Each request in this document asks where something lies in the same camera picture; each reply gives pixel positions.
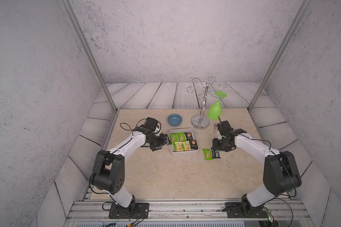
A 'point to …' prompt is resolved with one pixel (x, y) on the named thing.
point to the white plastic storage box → (193, 152)
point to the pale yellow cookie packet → (186, 145)
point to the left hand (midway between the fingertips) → (169, 144)
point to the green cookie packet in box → (174, 137)
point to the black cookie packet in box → (188, 136)
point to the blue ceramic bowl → (174, 120)
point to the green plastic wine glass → (214, 110)
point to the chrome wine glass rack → (201, 120)
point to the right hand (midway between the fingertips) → (217, 147)
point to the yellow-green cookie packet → (179, 146)
